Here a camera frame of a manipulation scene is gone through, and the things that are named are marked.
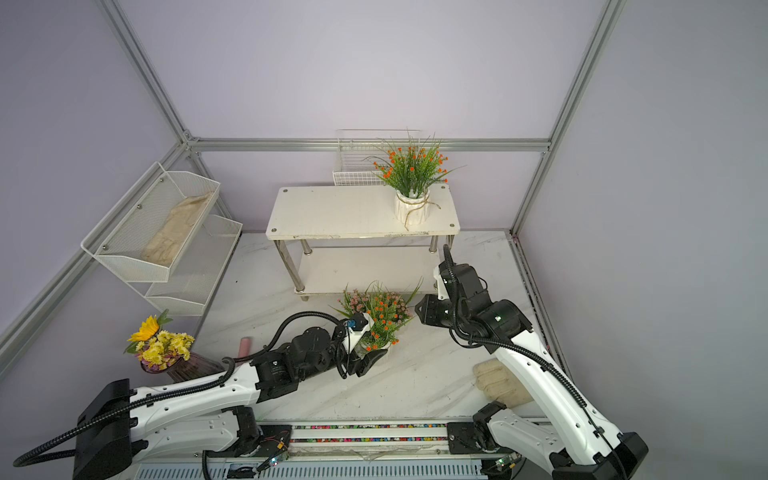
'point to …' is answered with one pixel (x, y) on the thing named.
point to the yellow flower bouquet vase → (160, 351)
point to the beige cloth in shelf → (164, 243)
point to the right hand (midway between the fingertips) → (422, 314)
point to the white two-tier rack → (337, 239)
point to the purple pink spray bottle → (244, 346)
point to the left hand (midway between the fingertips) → (374, 339)
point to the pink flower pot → (354, 302)
